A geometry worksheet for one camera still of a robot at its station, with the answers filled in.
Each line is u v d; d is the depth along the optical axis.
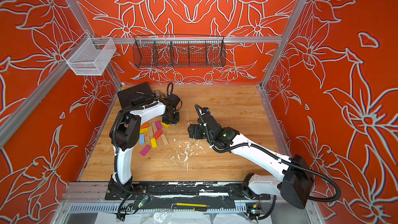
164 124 0.92
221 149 0.54
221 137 0.55
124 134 0.54
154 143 0.88
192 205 0.70
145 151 0.86
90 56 0.92
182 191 0.74
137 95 1.05
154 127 0.95
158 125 0.96
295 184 0.42
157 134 0.93
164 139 0.90
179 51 0.99
